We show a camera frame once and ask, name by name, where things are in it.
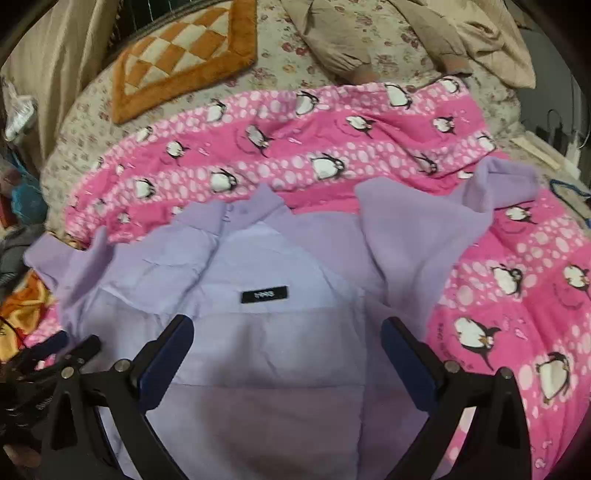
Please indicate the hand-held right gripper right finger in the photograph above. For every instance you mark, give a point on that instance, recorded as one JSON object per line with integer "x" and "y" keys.
{"x": 408, "y": 364}

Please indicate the orange checkered mat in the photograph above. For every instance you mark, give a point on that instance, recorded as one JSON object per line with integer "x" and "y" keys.
{"x": 231, "y": 60}

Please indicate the pink penguin blanket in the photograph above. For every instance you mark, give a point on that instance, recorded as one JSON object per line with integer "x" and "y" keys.
{"x": 323, "y": 138}

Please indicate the red plastic bag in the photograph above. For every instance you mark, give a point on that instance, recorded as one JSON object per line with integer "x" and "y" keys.
{"x": 4, "y": 210}

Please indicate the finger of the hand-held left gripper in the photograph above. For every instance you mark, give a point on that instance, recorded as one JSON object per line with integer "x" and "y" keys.
{"x": 83, "y": 348}
{"x": 46, "y": 344}

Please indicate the orange yellow cloth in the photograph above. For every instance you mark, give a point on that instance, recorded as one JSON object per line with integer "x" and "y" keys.
{"x": 27, "y": 300}

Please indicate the beige curtain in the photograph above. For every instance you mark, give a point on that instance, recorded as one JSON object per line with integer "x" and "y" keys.
{"x": 55, "y": 60}

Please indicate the floral bed sheet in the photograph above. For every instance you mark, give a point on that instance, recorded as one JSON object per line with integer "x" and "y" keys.
{"x": 295, "y": 60}

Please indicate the beige jacket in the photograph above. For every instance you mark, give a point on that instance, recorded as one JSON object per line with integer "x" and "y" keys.
{"x": 332, "y": 41}

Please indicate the blue plastic bag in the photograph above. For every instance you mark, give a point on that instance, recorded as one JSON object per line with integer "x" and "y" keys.
{"x": 28, "y": 203}

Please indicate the grey striped cloth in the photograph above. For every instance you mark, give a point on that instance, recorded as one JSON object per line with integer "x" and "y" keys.
{"x": 21, "y": 254}

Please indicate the lilac padded jacket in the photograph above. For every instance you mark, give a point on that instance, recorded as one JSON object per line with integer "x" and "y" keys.
{"x": 277, "y": 369}

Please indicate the clear plastic bag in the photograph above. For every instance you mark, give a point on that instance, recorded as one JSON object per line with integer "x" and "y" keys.
{"x": 18, "y": 110}

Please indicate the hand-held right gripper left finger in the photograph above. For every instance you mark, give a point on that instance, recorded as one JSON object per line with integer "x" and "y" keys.
{"x": 168, "y": 364}

